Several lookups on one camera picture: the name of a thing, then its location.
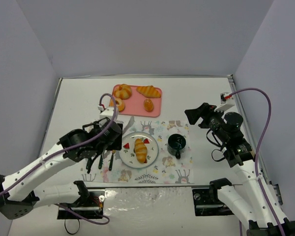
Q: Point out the floral patterned placemat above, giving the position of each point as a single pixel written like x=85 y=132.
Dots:
x=166 y=169

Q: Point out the gold spoon green handle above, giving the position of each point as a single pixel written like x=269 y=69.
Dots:
x=100 y=163

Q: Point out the long croissant bread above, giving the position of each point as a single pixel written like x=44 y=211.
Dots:
x=148 y=91

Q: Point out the small orange pastry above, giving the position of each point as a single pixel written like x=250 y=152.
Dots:
x=148 y=105

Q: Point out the white watermelon pattern plate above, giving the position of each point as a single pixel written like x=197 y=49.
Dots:
x=127 y=152

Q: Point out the gold fork green handle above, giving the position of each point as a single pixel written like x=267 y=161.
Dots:
x=89 y=165

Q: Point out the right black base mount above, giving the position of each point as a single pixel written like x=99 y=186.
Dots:
x=205 y=206

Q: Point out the dark green mug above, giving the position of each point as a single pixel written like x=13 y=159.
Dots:
x=176 y=145

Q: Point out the striped croissant bread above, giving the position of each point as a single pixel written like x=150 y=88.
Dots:
x=140 y=151

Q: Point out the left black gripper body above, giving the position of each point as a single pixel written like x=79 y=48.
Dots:
x=98 y=152

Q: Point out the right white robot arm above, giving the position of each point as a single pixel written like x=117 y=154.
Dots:
x=261 y=215

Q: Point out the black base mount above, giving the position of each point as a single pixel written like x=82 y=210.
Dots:
x=93 y=208
x=205 y=206

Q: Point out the gold knife green handle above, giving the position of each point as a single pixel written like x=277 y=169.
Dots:
x=111 y=160

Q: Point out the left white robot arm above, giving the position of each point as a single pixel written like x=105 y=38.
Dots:
x=21 y=192

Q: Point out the glazed donut bread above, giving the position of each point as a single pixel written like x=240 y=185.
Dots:
x=120 y=104

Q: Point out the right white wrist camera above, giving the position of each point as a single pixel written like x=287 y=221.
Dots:
x=227 y=102

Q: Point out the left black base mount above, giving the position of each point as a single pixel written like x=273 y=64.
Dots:
x=93 y=208

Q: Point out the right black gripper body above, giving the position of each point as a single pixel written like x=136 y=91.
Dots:
x=204 y=116

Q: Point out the round twisted bread roll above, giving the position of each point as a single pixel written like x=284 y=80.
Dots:
x=123 y=91

